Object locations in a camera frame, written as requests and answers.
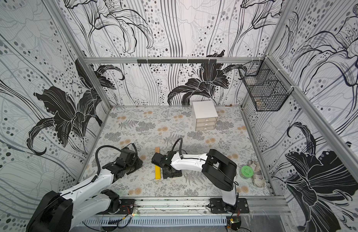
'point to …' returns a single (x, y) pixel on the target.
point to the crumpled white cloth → (258, 179)
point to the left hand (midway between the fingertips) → (143, 164)
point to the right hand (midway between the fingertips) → (171, 174)
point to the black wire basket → (267, 87)
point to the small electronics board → (234, 222)
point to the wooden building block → (157, 150)
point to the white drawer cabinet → (205, 115)
